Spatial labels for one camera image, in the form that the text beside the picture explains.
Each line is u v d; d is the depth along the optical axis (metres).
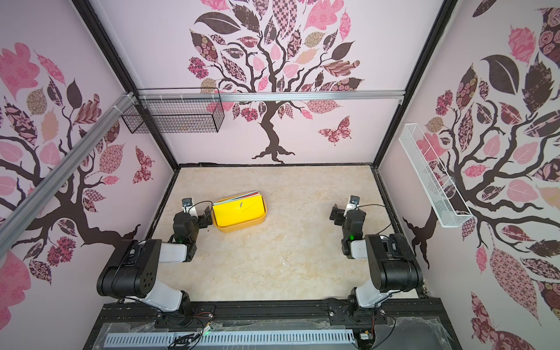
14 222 0.50
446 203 0.73
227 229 0.93
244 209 0.93
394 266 0.45
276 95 0.94
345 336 0.70
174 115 0.95
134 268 0.46
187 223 0.73
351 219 0.72
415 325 0.72
